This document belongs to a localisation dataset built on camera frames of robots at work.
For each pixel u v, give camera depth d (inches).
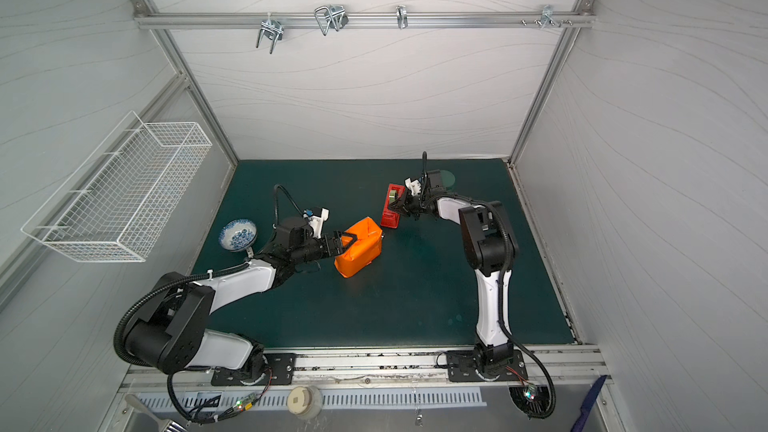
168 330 16.8
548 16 30.1
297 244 28.2
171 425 25.8
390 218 38.6
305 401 23.9
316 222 32.1
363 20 31.2
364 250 32.8
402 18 30.8
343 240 31.9
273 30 31.4
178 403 26.5
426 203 32.1
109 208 26.1
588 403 27.8
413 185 38.3
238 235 38.4
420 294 33.9
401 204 35.8
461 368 28.8
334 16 30.1
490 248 22.2
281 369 29.0
